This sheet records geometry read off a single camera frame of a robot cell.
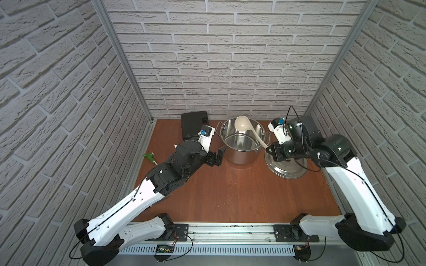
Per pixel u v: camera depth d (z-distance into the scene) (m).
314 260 0.67
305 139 0.43
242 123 0.79
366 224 0.38
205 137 0.52
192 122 1.12
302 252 0.70
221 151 0.56
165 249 0.72
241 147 1.07
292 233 0.65
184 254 0.68
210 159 0.56
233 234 0.75
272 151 0.53
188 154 0.44
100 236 0.37
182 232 0.74
